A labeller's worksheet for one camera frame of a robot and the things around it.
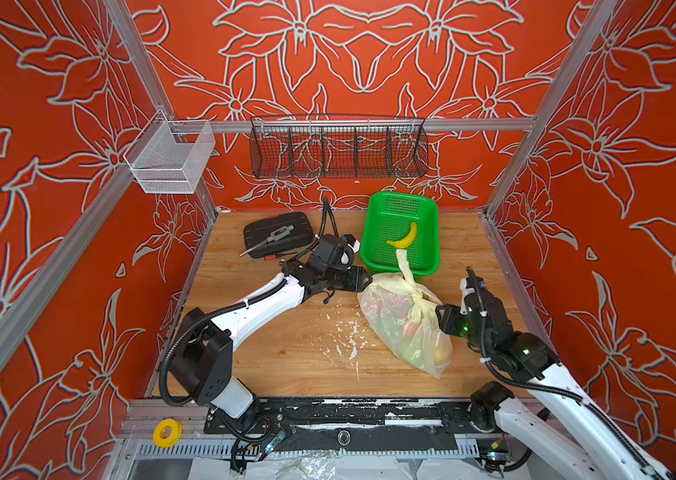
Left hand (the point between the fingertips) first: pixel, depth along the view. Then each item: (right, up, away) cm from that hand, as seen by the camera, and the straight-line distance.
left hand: (368, 276), depth 80 cm
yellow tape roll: (-50, -37, -8) cm, 63 cm away
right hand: (+18, -8, -4) cm, 20 cm away
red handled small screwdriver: (-32, +4, +22) cm, 39 cm away
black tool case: (-23, +12, +36) cm, 44 cm away
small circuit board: (+29, -41, -11) cm, 52 cm away
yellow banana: (+16, +9, +27) cm, 33 cm away
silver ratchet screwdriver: (-31, +12, +23) cm, 40 cm away
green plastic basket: (+12, +19, +35) cm, 42 cm away
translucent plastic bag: (+10, -11, +1) cm, 15 cm away
